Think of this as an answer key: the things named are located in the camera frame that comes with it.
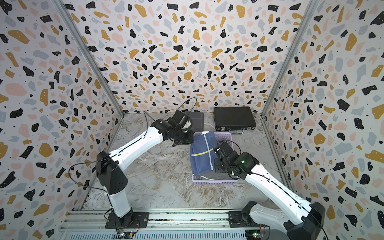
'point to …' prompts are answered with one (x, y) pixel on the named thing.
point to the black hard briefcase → (235, 119)
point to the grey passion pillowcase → (213, 175)
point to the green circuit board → (125, 235)
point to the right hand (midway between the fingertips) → (217, 164)
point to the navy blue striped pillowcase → (202, 156)
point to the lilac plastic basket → (196, 179)
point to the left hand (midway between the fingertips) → (195, 140)
